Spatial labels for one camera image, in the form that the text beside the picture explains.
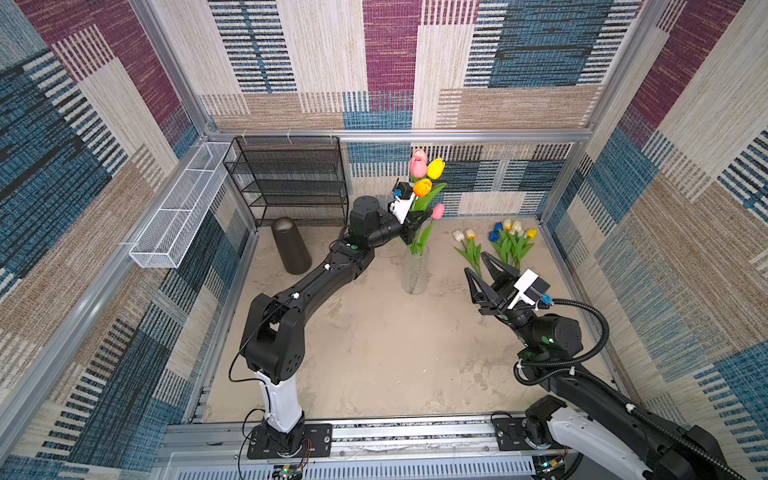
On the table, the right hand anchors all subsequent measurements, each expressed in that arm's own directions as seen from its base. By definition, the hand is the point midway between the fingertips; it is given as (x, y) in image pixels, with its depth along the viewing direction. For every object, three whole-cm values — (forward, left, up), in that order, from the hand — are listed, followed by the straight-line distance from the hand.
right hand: (473, 262), depth 62 cm
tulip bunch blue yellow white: (+33, -27, -33) cm, 54 cm away
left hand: (+19, +6, -2) cm, 20 cm away
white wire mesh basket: (+9, +69, -2) cm, 70 cm away
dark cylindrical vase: (+25, +47, -25) cm, 59 cm away
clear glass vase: (+17, +9, -25) cm, 31 cm away
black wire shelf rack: (+53, +49, -17) cm, 74 cm away
